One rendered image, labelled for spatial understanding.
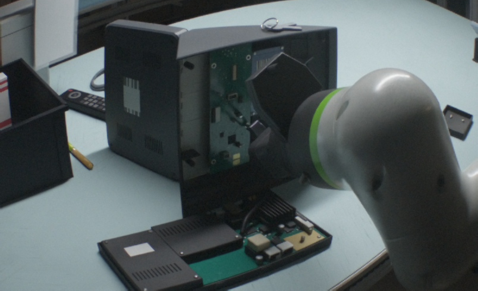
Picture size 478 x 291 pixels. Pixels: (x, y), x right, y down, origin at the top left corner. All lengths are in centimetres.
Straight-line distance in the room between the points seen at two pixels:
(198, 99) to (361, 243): 27
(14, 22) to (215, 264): 63
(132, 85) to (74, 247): 27
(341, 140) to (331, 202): 38
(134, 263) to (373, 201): 31
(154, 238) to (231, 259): 9
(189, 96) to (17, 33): 48
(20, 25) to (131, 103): 36
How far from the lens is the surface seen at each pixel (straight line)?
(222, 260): 70
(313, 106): 55
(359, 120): 43
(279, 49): 79
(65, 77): 126
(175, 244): 70
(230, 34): 76
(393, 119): 42
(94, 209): 80
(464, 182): 49
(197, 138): 77
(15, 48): 109
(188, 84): 73
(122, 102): 88
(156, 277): 64
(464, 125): 111
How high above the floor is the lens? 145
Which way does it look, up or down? 27 degrees down
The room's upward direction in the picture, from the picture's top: 1 degrees clockwise
